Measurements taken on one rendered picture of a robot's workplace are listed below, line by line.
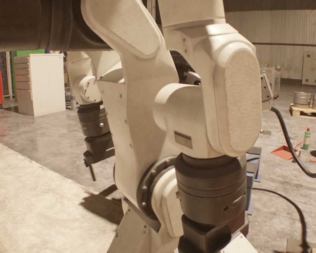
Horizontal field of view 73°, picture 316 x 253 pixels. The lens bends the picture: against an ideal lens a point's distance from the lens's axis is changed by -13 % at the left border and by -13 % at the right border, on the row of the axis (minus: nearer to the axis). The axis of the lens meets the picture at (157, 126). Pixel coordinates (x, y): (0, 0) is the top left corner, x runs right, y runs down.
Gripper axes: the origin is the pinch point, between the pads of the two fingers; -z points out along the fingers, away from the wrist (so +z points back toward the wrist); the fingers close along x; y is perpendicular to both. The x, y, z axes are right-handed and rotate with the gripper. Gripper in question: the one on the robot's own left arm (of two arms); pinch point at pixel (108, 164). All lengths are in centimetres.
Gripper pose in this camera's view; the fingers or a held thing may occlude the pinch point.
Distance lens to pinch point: 73.2
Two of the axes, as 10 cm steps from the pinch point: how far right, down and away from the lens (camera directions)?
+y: -5.4, -2.0, 8.1
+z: -1.7, -9.2, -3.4
